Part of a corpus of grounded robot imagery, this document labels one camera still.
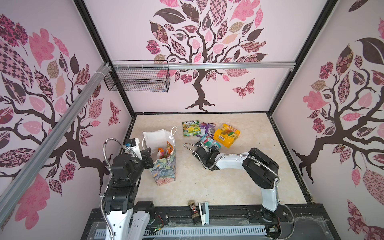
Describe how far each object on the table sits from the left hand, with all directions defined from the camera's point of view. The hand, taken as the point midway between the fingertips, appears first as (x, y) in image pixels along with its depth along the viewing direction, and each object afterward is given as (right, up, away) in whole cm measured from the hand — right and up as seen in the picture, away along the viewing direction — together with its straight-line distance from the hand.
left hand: (151, 151), depth 69 cm
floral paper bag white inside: (+2, +1, +15) cm, 16 cm away
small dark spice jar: (+21, -31, +4) cm, 38 cm away
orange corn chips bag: (+6, -1, +17) cm, 18 cm away
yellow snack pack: (+42, +6, +31) cm, 53 cm away
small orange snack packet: (+2, -3, +13) cm, 13 cm away
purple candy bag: (+29, +11, +38) cm, 49 cm away
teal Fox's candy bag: (+30, +2, +29) cm, 42 cm away
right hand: (+30, -4, +27) cm, 41 cm away
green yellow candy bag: (+18, +11, +38) cm, 43 cm away
